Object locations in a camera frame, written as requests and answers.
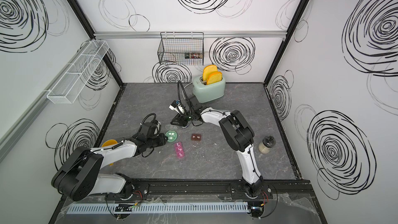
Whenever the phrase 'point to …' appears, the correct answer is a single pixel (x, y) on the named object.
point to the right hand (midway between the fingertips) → (172, 121)
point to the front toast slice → (214, 77)
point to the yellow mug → (109, 142)
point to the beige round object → (268, 142)
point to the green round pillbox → (171, 134)
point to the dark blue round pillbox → (186, 125)
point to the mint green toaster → (204, 93)
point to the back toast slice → (207, 70)
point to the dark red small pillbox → (196, 137)
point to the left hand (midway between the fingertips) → (167, 138)
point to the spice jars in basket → (188, 55)
